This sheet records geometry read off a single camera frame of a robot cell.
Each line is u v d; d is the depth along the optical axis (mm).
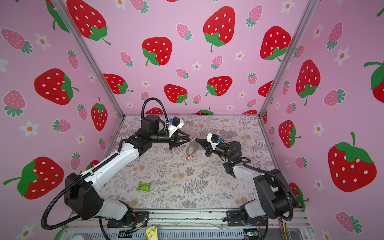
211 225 731
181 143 696
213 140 632
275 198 435
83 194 408
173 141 659
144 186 839
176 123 617
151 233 669
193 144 731
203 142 699
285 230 699
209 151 688
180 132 696
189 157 882
